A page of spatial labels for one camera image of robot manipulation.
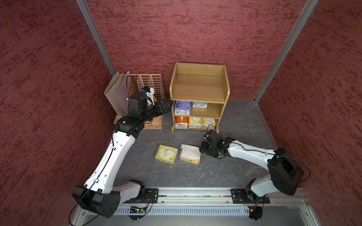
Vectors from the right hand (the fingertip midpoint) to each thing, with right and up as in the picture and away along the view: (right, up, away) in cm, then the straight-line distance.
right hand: (202, 153), depth 87 cm
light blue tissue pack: (-2, +31, +3) cm, 31 cm away
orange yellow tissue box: (-8, 0, -3) cm, 9 cm away
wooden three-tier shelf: (-2, +39, -4) cm, 39 cm away
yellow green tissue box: (-22, 0, -3) cm, 23 cm away
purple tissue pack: (-13, +29, -1) cm, 31 cm away
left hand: (-21, +28, -16) cm, 39 cm away
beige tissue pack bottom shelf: (+3, +16, +11) cm, 20 cm away
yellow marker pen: (-20, +13, +14) cm, 28 cm away
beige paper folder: (-57, +37, -3) cm, 68 cm away
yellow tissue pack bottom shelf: (-4, +18, +11) cm, 21 cm away
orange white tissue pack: (-13, +19, +8) cm, 24 cm away
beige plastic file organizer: (-35, +50, +20) cm, 64 cm away
